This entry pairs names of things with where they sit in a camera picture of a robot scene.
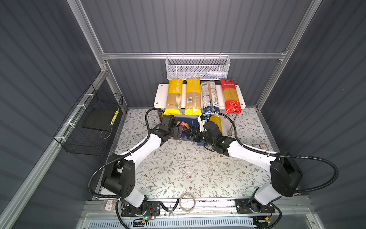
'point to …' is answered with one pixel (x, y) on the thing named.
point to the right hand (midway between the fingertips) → (190, 132)
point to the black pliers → (170, 211)
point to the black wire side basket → (86, 130)
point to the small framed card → (263, 146)
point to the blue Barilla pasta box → (186, 124)
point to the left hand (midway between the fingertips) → (173, 128)
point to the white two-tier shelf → (160, 96)
